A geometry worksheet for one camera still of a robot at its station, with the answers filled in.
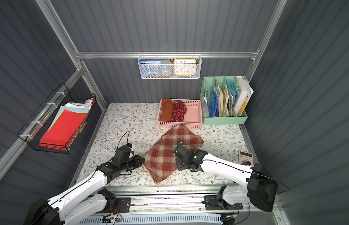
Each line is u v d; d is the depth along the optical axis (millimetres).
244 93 940
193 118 1125
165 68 902
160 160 883
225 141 989
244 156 891
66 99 803
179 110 1081
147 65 833
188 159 608
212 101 1046
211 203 733
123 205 733
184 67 885
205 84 991
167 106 1110
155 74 904
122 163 641
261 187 406
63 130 694
